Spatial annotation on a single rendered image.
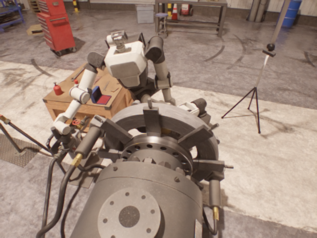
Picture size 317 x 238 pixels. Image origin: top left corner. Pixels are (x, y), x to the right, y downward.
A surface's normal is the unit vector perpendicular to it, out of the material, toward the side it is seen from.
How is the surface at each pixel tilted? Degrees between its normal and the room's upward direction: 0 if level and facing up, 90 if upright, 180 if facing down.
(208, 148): 90
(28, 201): 0
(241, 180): 0
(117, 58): 56
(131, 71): 100
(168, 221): 27
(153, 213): 0
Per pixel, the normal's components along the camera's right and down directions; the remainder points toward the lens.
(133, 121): -0.19, 0.64
